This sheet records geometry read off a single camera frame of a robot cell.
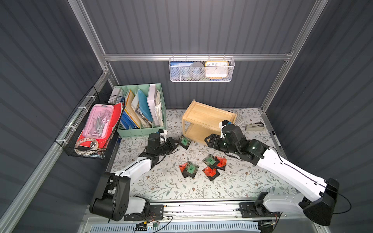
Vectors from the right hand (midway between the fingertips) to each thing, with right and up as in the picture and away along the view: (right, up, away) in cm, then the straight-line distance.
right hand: (210, 139), depth 73 cm
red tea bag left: (-15, -19, +16) cm, 29 cm away
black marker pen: (+54, -4, +34) cm, 64 cm away
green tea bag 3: (+3, -16, +19) cm, 25 cm away
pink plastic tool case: (-56, +8, 0) cm, 57 cm away
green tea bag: (-14, -3, +16) cm, 21 cm away
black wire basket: (-62, +4, -10) cm, 63 cm away
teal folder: (-41, +20, +20) cm, 50 cm away
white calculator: (+28, +10, +39) cm, 49 cm away
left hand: (-16, -3, +11) cm, 20 cm away
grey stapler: (+42, +5, +42) cm, 60 cm away
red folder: (-59, -2, -6) cm, 59 cm away
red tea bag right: (+10, -17, +18) cm, 27 cm away
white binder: (-35, +22, +19) cm, 45 cm away
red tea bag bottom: (+3, -23, +14) cm, 27 cm away
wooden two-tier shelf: (-4, +9, +14) cm, 17 cm away
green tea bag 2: (-10, -21, +16) cm, 28 cm away
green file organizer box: (-49, +8, +27) cm, 57 cm away
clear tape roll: (-55, -2, -6) cm, 55 cm away
